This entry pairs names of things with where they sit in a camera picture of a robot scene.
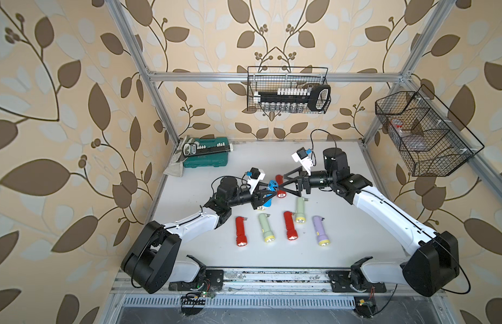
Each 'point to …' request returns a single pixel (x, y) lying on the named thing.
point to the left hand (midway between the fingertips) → (270, 187)
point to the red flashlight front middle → (291, 232)
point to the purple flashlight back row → (260, 208)
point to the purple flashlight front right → (320, 231)
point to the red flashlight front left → (241, 239)
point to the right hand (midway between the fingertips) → (282, 182)
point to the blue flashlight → (272, 185)
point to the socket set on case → (191, 149)
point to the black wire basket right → (430, 140)
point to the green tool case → (208, 160)
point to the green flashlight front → (268, 234)
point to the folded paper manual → (175, 168)
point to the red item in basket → (399, 123)
